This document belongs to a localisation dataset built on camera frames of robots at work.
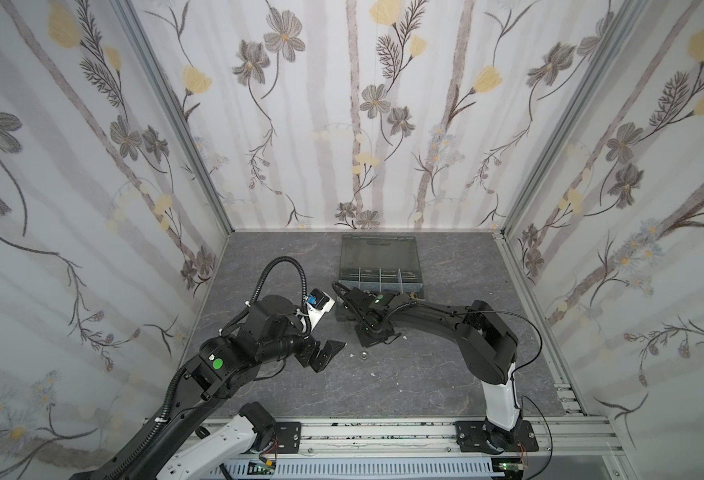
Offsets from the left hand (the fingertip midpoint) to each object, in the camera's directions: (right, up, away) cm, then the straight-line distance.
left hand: (326, 324), depth 65 cm
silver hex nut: (+9, -14, +23) cm, 28 cm away
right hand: (+8, -7, +23) cm, 26 cm away
